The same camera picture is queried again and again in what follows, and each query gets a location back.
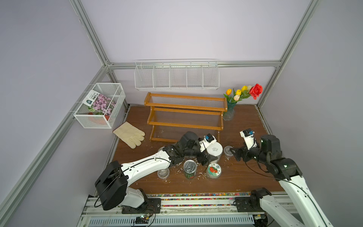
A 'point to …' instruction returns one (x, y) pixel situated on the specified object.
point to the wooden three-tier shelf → (171, 117)
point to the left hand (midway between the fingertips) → (212, 151)
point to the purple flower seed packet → (101, 103)
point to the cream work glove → (129, 134)
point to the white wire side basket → (87, 117)
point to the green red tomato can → (190, 167)
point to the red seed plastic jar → (163, 173)
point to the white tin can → (215, 149)
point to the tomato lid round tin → (213, 170)
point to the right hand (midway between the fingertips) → (237, 144)
